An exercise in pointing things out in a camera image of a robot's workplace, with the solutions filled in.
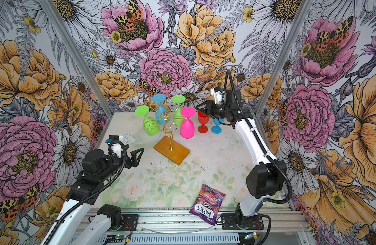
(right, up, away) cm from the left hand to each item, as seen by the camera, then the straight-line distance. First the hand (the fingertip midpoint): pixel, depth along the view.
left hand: (135, 152), depth 73 cm
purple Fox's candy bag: (+34, -27, +5) cm, 44 cm away
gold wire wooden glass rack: (+8, -1, +29) cm, 30 cm away
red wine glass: (+34, +17, +30) cm, 48 cm away
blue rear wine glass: (+11, +17, +5) cm, 21 cm away
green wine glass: (+4, +12, +12) cm, 18 cm away
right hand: (+29, +19, +4) cm, 35 cm away
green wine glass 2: (+18, +18, +14) cm, 29 cm away
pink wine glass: (+24, +11, +9) cm, 28 cm away
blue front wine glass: (+44, +10, +39) cm, 59 cm away
